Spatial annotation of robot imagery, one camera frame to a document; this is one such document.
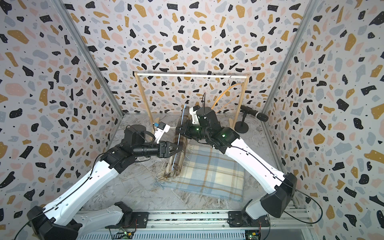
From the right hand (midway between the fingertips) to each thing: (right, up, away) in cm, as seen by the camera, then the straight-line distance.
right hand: (174, 129), depth 65 cm
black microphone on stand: (+42, +1, +47) cm, 63 cm away
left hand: (+2, -8, 0) cm, 9 cm away
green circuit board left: (-27, -52, +8) cm, 59 cm away
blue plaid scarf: (+15, -26, +25) cm, 39 cm away
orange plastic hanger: (+32, +31, +41) cm, 61 cm away
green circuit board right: (+36, -51, +7) cm, 63 cm away
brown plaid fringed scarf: (0, -16, +3) cm, 16 cm away
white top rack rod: (+7, +36, +35) cm, 51 cm away
